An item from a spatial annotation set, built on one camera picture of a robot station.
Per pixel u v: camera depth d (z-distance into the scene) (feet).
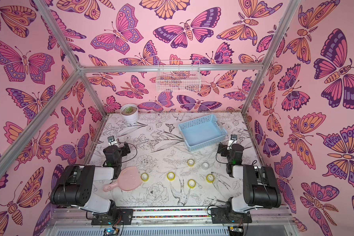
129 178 2.85
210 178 2.82
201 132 3.56
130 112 3.50
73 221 2.40
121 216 2.42
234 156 2.34
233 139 2.61
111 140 2.61
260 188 1.49
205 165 3.01
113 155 2.35
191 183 2.79
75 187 1.53
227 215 2.21
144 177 2.87
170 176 2.87
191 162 3.04
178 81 3.48
